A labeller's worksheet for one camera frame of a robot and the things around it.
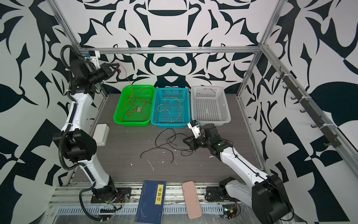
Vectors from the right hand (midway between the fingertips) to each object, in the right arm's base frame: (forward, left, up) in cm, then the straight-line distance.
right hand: (183, 138), depth 80 cm
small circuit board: (-32, -23, -15) cm, 42 cm away
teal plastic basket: (+34, +9, -13) cm, 38 cm away
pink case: (-28, -3, -11) cm, 31 cm away
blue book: (-31, +17, -11) cm, 37 cm away
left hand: (+30, +35, +30) cm, 55 cm away
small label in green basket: (+32, +34, -13) cm, 49 cm away
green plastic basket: (+35, +37, -12) cm, 53 cm away
